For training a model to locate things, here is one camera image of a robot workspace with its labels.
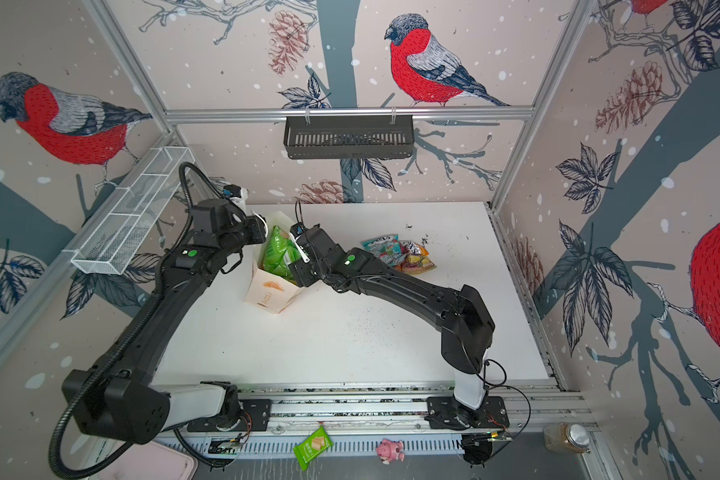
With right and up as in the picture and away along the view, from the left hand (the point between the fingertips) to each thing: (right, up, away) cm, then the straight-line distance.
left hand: (263, 217), depth 76 cm
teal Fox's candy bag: (+34, -10, +25) cm, 44 cm away
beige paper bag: (+1, -19, +1) cm, 19 cm away
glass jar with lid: (+70, -48, -13) cm, 86 cm away
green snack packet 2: (+14, -55, -8) cm, 57 cm away
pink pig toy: (+33, -54, -9) cm, 64 cm away
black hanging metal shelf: (+9, +31, +31) cm, 44 cm away
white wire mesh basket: (-36, -6, -5) cm, 37 cm away
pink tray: (-21, -56, -10) cm, 61 cm away
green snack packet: (+1, -10, +11) cm, 15 cm away
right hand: (+9, -13, +3) cm, 16 cm away
